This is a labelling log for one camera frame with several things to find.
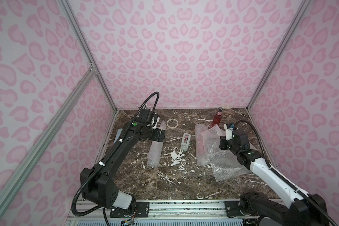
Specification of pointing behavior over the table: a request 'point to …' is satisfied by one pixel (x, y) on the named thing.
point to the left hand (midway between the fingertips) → (158, 134)
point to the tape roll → (170, 127)
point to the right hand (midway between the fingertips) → (221, 136)
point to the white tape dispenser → (185, 141)
